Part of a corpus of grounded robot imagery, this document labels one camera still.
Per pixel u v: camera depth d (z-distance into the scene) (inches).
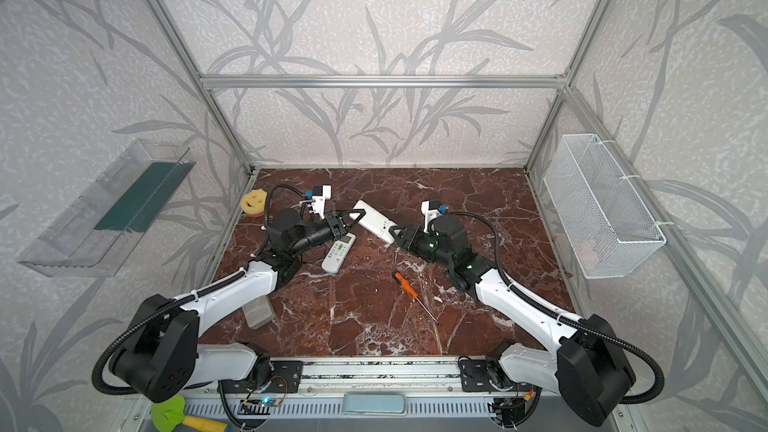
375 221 30.2
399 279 34.9
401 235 30.1
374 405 25.7
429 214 28.6
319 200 29.0
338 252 38.2
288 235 24.8
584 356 15.6
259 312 31.9
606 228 24.1
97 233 25.3
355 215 29.7
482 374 29.0
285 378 28.4
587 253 28.8
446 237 23.1
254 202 41.5
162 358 16.2
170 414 26.6
